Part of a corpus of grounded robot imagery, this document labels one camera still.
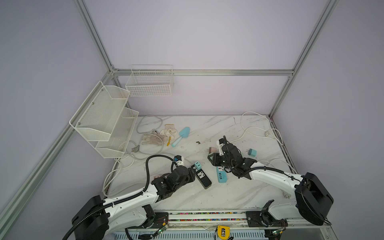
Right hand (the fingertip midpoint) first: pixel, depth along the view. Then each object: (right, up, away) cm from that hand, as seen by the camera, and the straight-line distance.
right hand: (207, 157), depth 83 cm
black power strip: (-3, -12, +3) cm, 13 cm away
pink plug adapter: (+4, +2, +15) cm, 16 cm away
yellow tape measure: (+6, -33, -14) cm, 36 cm away
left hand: (-8, -8, -3) cm, 11 cm away
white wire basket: (-36, +48, +12) cm, 61 cm away
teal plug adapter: (+31, 0, +15) cm, 35 cm away
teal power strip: (+9, -11, +3) cm, 14 cm away
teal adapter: (-6, -5, +3) cm, 8 cm away
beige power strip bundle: (-31, +9, +22) cm, 39 cm away
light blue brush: (-16, +13, +28) cm, 35 cm away
